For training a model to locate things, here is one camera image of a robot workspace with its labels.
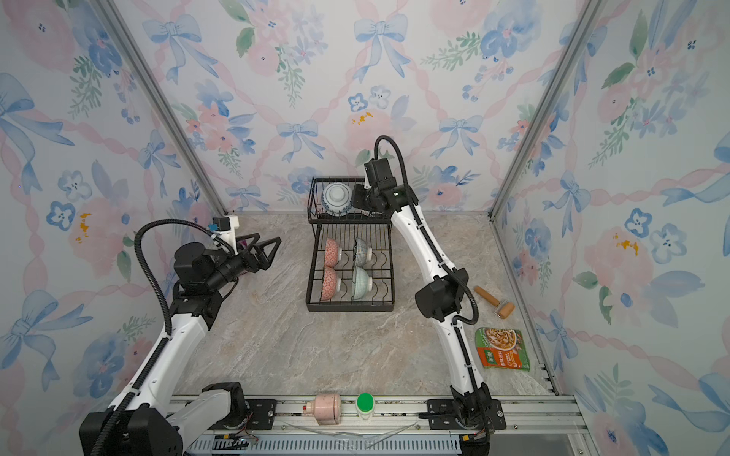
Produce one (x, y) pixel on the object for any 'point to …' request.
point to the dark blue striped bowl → (362, 253)
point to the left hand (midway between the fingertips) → (270, 237)
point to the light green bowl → (361, 283)
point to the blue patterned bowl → (336, 199)
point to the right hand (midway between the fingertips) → (355, 196)
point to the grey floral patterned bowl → (331, 284)
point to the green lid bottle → (365, 404)
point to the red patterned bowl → (333, 253)
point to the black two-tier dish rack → (352, 264)
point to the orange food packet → (502, 348)
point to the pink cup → (327, 408)
